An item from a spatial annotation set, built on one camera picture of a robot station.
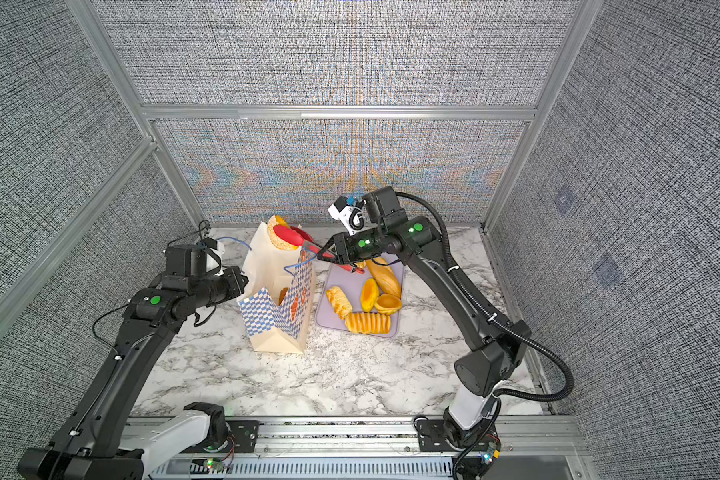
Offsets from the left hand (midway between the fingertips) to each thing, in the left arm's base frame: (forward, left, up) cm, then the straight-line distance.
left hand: (249, 277), depth 74 cm
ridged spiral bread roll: (-4, -30, -20) cm, 36 cm away
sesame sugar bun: (+10, -7, +10) cm, 15 cm away
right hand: (0, -20, +8) cm, 21 cm away
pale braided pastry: (+4, -22, -19) cm, 29 cm away
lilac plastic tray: (+14, -26, -24) cm, 38 cm away
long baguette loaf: (+12, -36, -19) cm, 43 cm away
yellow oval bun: (+7, -31, -21) cm, 38 cm away
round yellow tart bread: (+2, -37, -19) cm, 41 cm away
